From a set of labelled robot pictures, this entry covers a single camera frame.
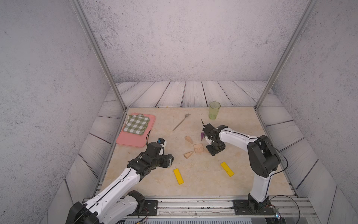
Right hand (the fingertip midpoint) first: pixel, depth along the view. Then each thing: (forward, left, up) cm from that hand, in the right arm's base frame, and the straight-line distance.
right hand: (215, 151), depth 91 cm
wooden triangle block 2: (+11, +18, -2) cm, 21 cm away
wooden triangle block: (-2, +18, -1) cm, 19 cm away
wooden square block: (+4, +11, -2) cm, 12 cm away
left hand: (-9, +28, +8) cm, 30 cm away
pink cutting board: (+11, +61, -3) cm, 63 cm away
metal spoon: (+34, +19, -3) cm, 39 cm away
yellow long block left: (-15, +24, -3) cm, 28 cm away
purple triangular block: (+13, +8, -2) cm, 15 cm away
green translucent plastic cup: (+35, -3, +6) cm, 36 cm away
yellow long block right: (-10, -6, -3) cm, 12 cm away
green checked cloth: (+23, +57, 0) cm, 61 cm away
